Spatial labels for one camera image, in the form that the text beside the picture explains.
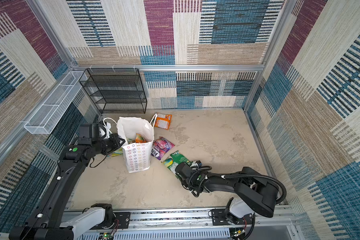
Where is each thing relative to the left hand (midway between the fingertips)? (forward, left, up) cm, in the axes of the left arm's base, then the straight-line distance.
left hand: (125, 137), depth 74 cm
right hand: (-9, -25, -23) cm, 35 cm away
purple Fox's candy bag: (+8, -14, -22) cm, 27 cm away
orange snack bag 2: (+9, -2, -15) cm, 18 cm away
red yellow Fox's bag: (-8, -35, -14) cm, 39 cm away
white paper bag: (-6, -5, -9) cm, 12 cm away
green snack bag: (0, -25, -22) cm, 33 cm away
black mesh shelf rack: (+48, +19, -8) cm, 52 cm away
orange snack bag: (+31, -15, -23) cm, 41 cm away
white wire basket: (+4, +36, +8) cm, 37 cm away
